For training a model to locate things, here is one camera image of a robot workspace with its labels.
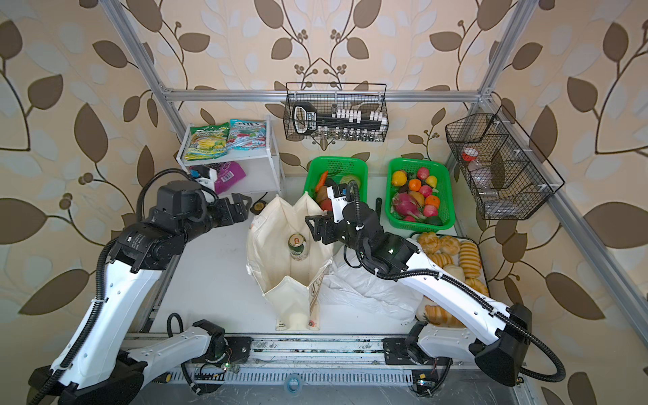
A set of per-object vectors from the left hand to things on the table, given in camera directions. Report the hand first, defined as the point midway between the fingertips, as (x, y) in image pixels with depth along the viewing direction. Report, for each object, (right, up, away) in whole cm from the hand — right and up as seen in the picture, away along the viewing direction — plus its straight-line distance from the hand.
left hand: (239, 200), depth 64 cm
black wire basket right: (+82, +9, +18) cm, 84 cm away
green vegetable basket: (+26, +16, +56) cm, 64 cm away
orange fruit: (+60, +7, +45) cm, 75 cm away
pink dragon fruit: (+54, -2, +35) cm, 64 cm away
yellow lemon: (+53, +10, +44) cm, 69 cm away
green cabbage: (+31, +10, +43) cm, 54 cm away
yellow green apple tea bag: (-17, +19, +18) cm, 32 cm away
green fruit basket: (+70, -4, +37) cm, 80 cm away
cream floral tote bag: (+7, -21, +26) cm, 35 cm away
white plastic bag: (+31, -29, +19) cm, 47 cm away
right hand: (+20, -5, +3) cm, 21 cm away
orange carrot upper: (+19, +9, +51) cm, 55 cm away
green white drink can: (+12, -16, +22) cm, 30 cm away
